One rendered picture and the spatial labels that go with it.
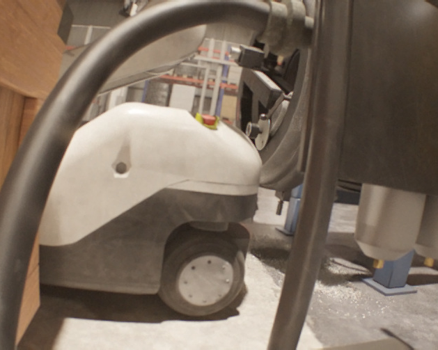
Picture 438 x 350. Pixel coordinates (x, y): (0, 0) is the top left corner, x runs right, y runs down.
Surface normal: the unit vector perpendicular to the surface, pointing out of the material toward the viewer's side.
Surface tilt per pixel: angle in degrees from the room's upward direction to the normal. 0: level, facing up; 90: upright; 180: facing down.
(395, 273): 90
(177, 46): 96
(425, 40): 90
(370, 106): 90
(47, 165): 72
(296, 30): 117
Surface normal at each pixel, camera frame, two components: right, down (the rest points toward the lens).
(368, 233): -0.86, 0.00
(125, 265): 0.37, 0.11
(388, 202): -0.59, -0.04
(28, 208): 0.83, -0.20
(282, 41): -0.94, 0.10
